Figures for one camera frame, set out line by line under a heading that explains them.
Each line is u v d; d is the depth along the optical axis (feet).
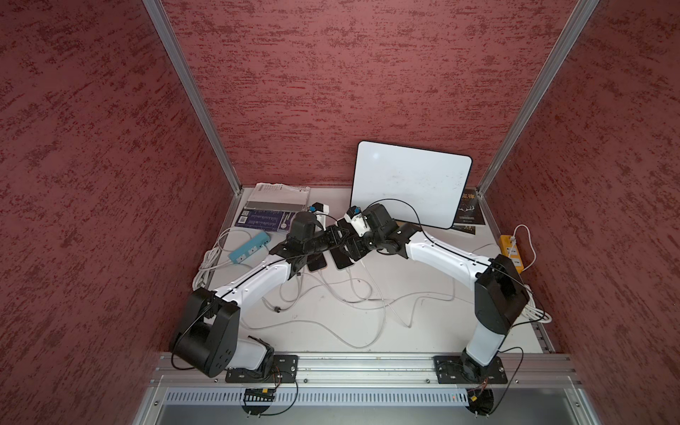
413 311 2.80
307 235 2.21
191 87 2.85
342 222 2.65
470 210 3.61
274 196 3.86
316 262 3.12
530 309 2.77
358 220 2.53
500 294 1.52
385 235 2.15
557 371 2.63
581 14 2.33
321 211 2.53
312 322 2.71
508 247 3.25
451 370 2.41
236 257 3.10
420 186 3.13
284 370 2.41
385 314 2.66
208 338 1.38
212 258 3.20
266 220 3.48
